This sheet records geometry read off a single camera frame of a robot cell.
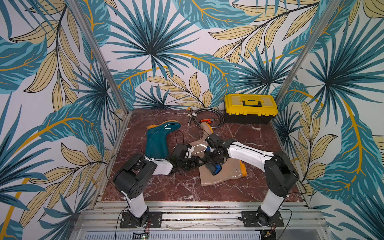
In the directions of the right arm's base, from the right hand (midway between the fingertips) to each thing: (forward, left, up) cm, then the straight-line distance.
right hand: (208, 160), depth 90 cm
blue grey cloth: (-5, -1, +4) cm, 6 cm away
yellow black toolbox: (+34, -30, +10) cm, 46 cm away
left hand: (-2, +4, 0) cm, 5 cm away
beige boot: (+10, +5, +1) cm, 11 cm away
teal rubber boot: (+15, +33, +1) cm, 36 cm away
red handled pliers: (+34, -4, -3) cm, 34 cm away
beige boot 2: (-4, -14, -3) cm, 14 cm away
